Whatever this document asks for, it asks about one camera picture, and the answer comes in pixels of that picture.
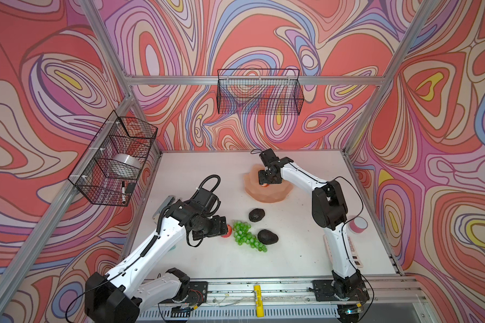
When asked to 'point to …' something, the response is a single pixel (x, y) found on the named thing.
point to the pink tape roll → (358, 225)
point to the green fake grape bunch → (243, 235)
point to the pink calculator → (352, 249)
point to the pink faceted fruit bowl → (271, 193)
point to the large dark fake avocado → (267, 237)
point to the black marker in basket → (123, 192)
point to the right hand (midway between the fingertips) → (268, 182)
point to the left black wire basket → (108, 171)
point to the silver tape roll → (124, 165)
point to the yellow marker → (259, 301)
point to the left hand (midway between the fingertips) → (222, 230)
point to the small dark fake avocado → (256, 214)
